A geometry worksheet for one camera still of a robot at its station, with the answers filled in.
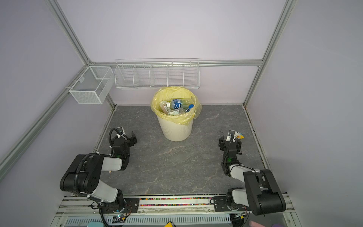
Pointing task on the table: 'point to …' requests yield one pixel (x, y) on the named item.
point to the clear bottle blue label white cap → (175, 104)
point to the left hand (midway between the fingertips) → (126, 134)
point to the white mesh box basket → (93, 86)
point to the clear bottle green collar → (179, 111)
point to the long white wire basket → (149, 74)
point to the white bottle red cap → (163, 103)
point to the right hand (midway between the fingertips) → (232, 138)
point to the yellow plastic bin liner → (173, 92)
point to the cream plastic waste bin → (174, 131)
